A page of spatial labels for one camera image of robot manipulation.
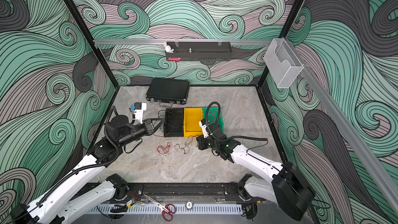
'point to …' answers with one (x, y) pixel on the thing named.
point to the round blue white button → (189, 205)
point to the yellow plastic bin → (192, 127)
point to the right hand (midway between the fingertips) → (197, 138)
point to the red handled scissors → (168, 209)
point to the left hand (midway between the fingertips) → (164, 119)
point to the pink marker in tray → (174, 59)
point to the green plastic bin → (212, 115)
